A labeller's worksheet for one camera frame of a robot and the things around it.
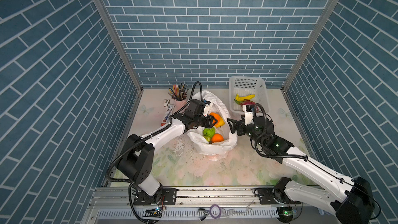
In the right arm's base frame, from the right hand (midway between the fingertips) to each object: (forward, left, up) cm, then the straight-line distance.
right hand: (232, 116), depth 76 cm
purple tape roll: (-35, +6, -24) cm, 43 cm away
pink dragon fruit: (+26, -11, -18) cm, 34 cm away
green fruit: (-2, +12, -15) cm, 19 cm away
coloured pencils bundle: (+23, +33, -8) cm, 41 cm away
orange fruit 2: (+3, +8, -6) cm, 10 cm away
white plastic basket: (+44, -14, -20) cm, 51 cm away
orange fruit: (-2, +7, -19) cm, 21 cm away
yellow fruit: (+4, +5, -14) cm, 15 cm away
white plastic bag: (-10, +17, -5) cm, 21 cm away
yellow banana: (+33, -15, -20) cm, 42 cm away
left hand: (+3, +9, -9) cm, 13 cm away
